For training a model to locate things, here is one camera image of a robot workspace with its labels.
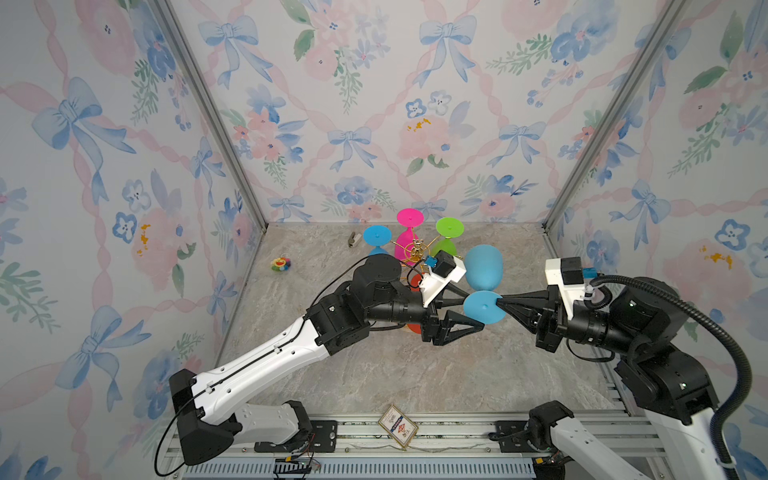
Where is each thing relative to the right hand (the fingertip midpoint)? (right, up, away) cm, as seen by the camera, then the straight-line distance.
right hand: (501, 299), depth 52 cm
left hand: (-4, -2, 0) cm, 5 cm away
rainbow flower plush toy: (-58, +4, +55) cm, 80 cm away
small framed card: (-17, -35, +23) cm, 45 cm away
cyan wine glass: (-22, +13, +26) cm, 36 cm away
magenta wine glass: (-15, +11, +25) cm, 31 cm away
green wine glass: (-4, +15, +26) cm, 30 cm away
